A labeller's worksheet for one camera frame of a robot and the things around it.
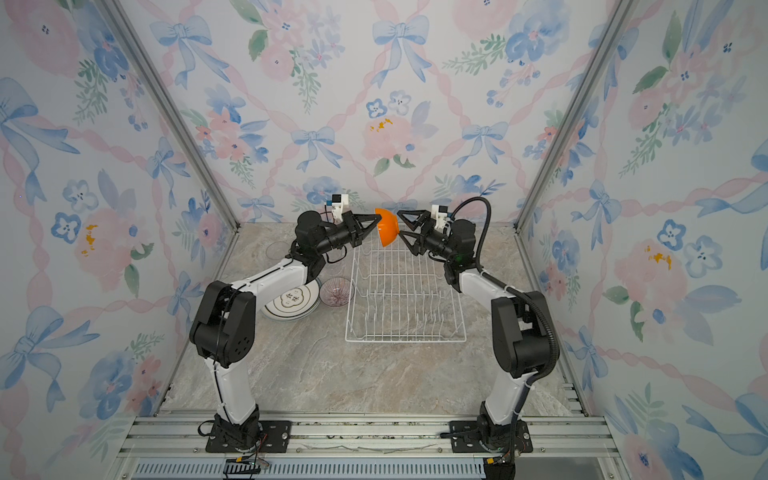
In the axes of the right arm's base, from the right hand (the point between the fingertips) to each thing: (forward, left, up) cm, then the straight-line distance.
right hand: (397, 222), depth 82 cm
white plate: (-12, +32, -24) cm, 42 cm away
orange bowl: (-1, +2, -1) cm, 3 cm away
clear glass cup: (+9, +42, -23) cm, 49 cm away
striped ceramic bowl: (-6, +20, -26) cm, 33 cm away
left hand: (-1, +3, +4) cm, 5 cm away
